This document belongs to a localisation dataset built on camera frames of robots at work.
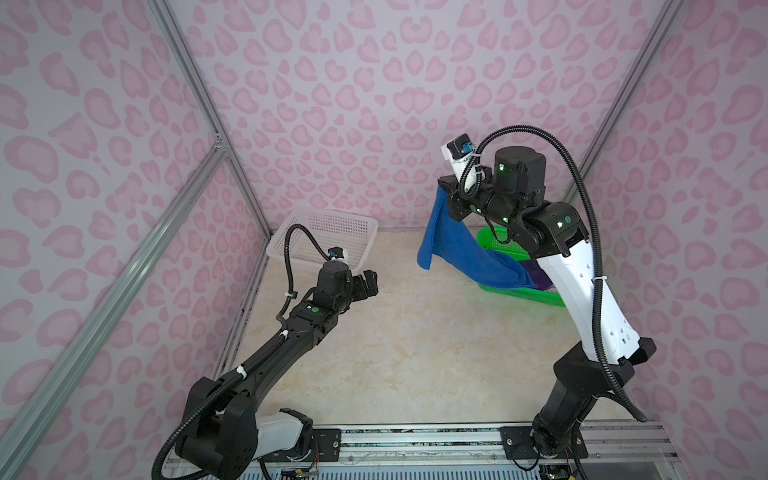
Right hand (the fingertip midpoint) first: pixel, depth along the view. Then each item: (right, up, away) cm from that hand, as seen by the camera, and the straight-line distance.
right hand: (440, 173), depth 60 cm
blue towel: (+5, -12, +13) cm, 19 cm away
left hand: (-15, -22, +23) cm, 35 cm away
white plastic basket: (-25, -8, +57) cm, 63 cm away
